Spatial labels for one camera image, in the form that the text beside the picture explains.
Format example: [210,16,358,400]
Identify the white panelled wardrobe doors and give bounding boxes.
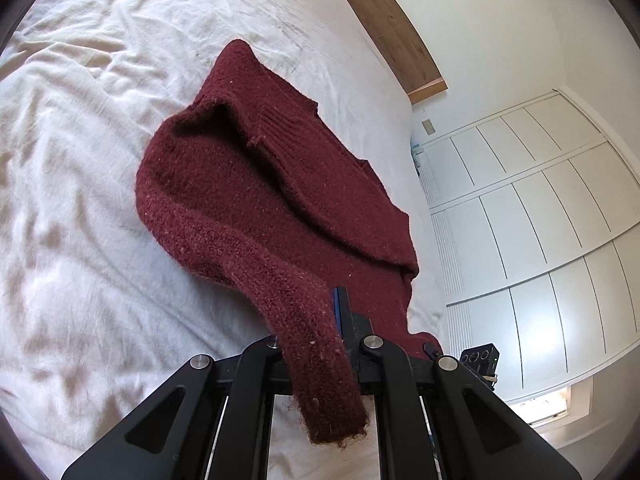
[412,87,640,428]

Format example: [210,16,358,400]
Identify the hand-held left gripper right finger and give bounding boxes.
[331,286,584,480]

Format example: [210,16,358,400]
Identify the small bright window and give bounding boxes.
[520,387,572,427]

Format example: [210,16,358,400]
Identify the maroon knit sweater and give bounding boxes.
[135,38,445,446]

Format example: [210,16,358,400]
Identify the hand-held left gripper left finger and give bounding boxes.
[61,336,292,480]

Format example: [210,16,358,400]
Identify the wooden headboard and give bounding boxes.
[305,0,447,106]

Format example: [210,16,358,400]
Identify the bed with white sheet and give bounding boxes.
[0,0,447,480]

